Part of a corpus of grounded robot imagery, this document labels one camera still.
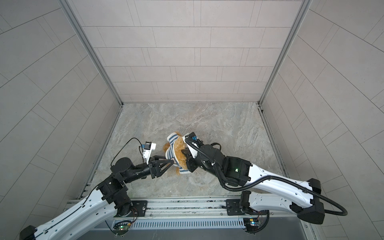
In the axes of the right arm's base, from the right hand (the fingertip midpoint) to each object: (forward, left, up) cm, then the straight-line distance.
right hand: (181, 154), depth 61 cm
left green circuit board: (-21, +28, -23) cm, 42 cm away
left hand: (-2, +3, -5) cm, 6 cm away
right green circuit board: (-23, -29, -28) cm, 47 cm away
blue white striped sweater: (+2, +5, -1) cm, 6 cm away
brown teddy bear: (+2, 0, +4) cm, 5 cm away
